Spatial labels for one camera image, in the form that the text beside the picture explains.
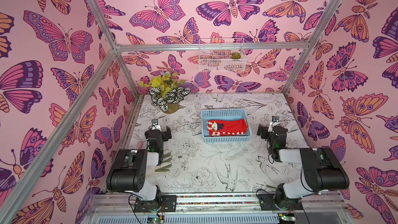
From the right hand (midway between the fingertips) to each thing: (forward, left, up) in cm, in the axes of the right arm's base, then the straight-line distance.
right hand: (270, 124), depth 93 cm
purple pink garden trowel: (-12, +78, -5) cm, 79 cm away
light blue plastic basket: (+11, +27, -5) cm, 29 cm away
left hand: (-2, +66, 0) cm, 67 cm away
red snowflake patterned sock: (0, +25, -2) cm, 25 cm away
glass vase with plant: (+11, +62, +16) cm, 65 cm away
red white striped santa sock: (-4, +26, -4) cm, 27 cm away
